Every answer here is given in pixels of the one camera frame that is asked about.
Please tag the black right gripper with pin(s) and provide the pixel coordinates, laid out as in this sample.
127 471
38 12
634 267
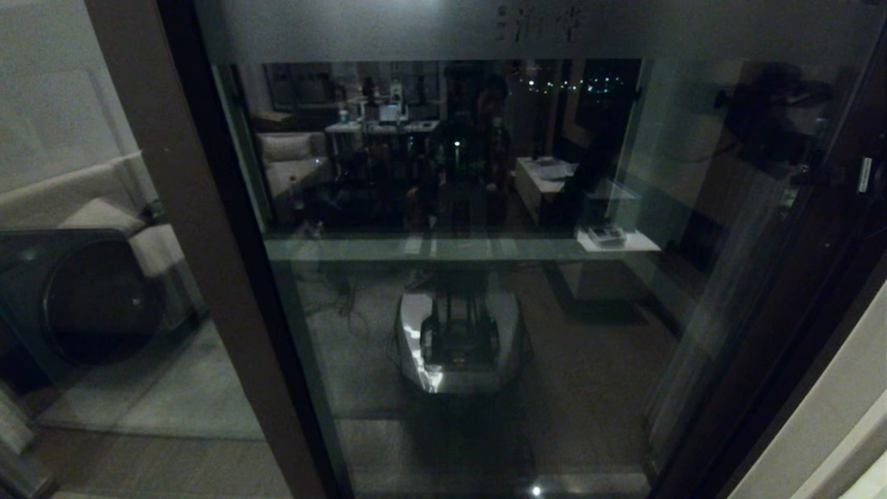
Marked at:
876 180

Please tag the brown framed fixed glass panel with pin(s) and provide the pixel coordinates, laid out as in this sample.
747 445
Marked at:
145 55

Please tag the brown framed sliding glass door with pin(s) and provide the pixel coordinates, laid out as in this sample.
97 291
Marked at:
416 31

